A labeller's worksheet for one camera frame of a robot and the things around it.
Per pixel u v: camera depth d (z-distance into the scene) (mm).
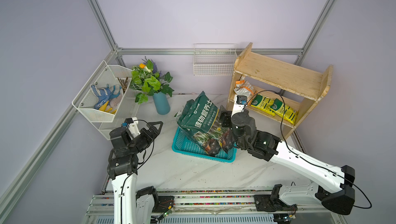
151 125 616
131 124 636
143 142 598
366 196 382
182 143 930
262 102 859
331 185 394
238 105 537
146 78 830
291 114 797
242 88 881
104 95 717
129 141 542
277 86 675
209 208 733
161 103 1003
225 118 563
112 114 651
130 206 414
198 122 759
